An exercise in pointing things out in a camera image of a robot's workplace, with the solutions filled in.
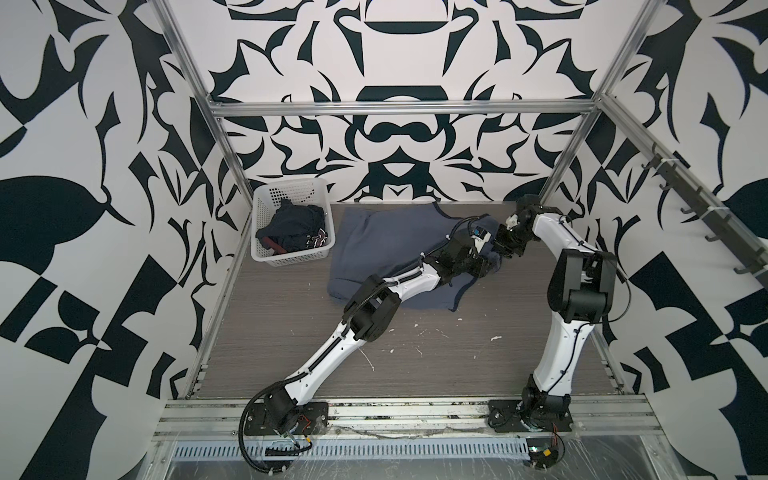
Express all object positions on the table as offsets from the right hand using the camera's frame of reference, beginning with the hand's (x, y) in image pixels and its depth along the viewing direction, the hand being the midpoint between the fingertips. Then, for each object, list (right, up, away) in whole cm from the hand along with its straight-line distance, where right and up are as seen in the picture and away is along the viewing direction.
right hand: (495, 242), depth 99 cm
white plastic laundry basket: (-63, +19, +20) cm, 69 cm away
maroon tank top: (-73, 0, -2) cm, 73 cm away
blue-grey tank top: (-39, +1, +9) cm, 40 cm away
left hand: (0, -3, -3) cm, 5 cm away
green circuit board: (+1, -48, -28) cm, 56 cm away
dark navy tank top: (-66, +6, +1) cm, 67 cm away
